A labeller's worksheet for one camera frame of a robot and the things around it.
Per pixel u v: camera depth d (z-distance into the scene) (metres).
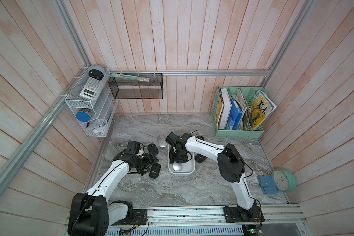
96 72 0.81
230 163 0.53
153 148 0.98
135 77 0.91
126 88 1.04
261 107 0.98
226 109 0.91
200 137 1.03
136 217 0.73
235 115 0.94
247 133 1.02
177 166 0.90
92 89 0.77
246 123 0.98
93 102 0.75
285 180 0.77
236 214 0.72
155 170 0.87
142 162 0.72
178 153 0.78
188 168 0.87
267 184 0.82
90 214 0.39
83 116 0.77
